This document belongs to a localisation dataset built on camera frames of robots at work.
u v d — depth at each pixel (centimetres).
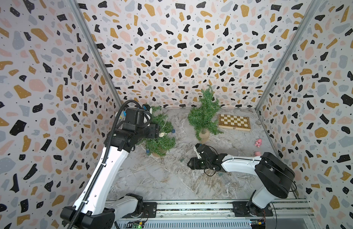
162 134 73
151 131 63
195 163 78
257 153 94
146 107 61
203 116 83
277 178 45
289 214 75
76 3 69
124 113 49
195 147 84
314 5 71
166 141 83
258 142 100
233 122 110
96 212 37
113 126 44
